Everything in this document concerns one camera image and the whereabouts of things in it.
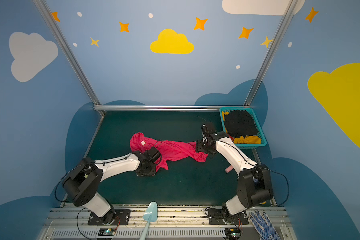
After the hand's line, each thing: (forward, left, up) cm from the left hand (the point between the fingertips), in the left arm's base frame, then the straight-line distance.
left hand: (153, 173), depth 89 cm
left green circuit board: (-29, +19, -1) cm, 35 cm away
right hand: (+12, -30, +11) cm, 34 cm away
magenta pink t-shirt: (+16, -9, 0) cm, 19 cm away
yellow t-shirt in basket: (+23, -66, +5) cm, 70 cm away
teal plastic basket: (+19, -70, +9) cm, 73 cm away
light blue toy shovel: (-22, -1, -1) cm, 22 cm away
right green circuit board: (-29, -43, -1) cm, 52 cm away
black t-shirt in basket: (+37, -59, +6) cm, 70 cm away
